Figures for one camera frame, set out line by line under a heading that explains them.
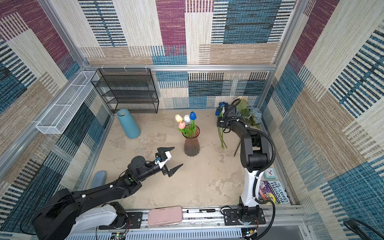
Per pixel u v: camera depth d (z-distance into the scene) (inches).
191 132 32.1
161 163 24.8
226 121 31.3
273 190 31.4
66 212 16.4
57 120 28.0
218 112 43.9
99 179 33.2
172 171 26.7
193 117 30.1
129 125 38.0
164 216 29.0
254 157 21.6
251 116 41.0
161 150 28.3
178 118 29.7
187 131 31.3
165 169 26.9
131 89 42.6
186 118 30.4
